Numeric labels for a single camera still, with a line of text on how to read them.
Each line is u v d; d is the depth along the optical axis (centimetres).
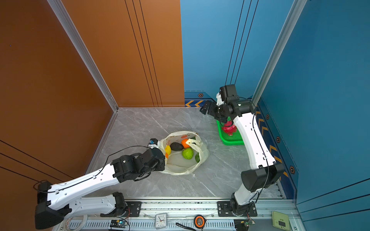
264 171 41
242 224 70
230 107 50
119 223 71
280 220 69
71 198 42
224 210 72
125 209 67
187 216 72
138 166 52
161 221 68
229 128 97
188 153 87
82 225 69
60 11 71
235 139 100
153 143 64
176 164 85
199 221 68
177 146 92
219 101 66
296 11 71
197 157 87
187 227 69
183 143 93
